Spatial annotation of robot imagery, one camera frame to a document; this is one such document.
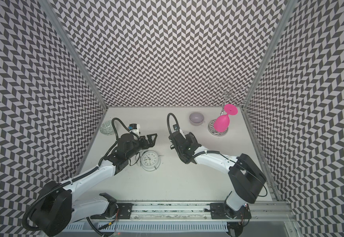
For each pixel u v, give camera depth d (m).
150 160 0.86
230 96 0.81
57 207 0.40
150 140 0.74
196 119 1.06
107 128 1.04
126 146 0.62
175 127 0.73
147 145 0.74
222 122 0.80
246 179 0.43
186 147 0.65
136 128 0.74
